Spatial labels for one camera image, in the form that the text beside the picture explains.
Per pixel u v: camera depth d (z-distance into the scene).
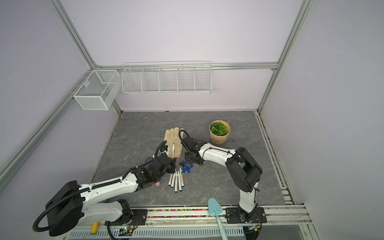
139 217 0.73
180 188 0.82
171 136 1.05
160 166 0.62
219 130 0.94
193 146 0.72
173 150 0.83
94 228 0.70
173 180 0.85
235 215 0.74
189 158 0.82
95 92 0.94
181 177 0.86
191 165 0.91
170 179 0.85
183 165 0.91
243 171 0.48
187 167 0.91
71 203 0.41
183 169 0.89
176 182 0.85
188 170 0.89
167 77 0.98
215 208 0.74
